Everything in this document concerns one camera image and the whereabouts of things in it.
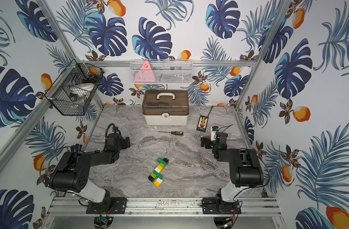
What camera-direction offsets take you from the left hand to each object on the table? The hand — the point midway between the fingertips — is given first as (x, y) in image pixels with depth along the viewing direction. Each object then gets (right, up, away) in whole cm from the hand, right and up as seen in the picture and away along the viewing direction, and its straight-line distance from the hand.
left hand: (119, 136), depth 95 cm
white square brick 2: (+28, -23, -14) cm, 39 cm away
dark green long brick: (+28, -14, -7) cm, 32 cm away
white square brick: (+27, -19, -10) cm, 34 cm away
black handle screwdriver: (+39, +2, +6) cm, 39 cm away
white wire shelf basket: (+30, +43, -3) cm, 52 cm away
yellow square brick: (+28, -17, -10) cm, 34 cm away
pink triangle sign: (+19, +40, -6) cm, 44 cm away
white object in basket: (-15, +29, -15) cm, 36 cm away
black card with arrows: (+58, +8, +13) cm, 60 cm away
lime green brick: (+29, -16, -9) cm, 34 cm away
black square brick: (+32, -14, -7) cm, 35 cm away
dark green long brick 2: (+27, -21, -12) cm, 36 cm away
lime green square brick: (+25, -21, -13) cm, 35 cm away
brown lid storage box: (+31, +19, -2) cm, 37 cm away
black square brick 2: (+23, -23, -13) cm, 35 cm away
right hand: (+60, -1, +3) cm, 60 cm away
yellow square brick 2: (+27, -24, -15) cm, 39 cm away
